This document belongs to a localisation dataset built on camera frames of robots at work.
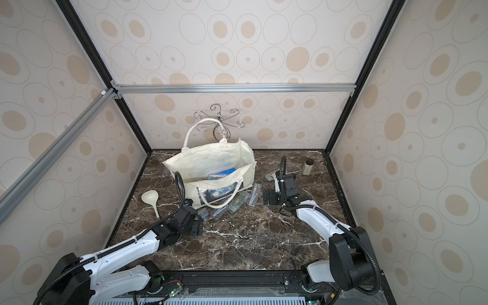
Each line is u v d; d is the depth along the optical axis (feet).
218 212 3.02
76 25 2.33
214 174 3.27
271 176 3.48
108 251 1.53
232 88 2.87
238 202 3.12
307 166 3.38
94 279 1.40
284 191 2.21
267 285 2.48
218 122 2.88
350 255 1.38
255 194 3.26
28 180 1.79
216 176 3.26
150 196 3.19
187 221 2.16
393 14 2.26
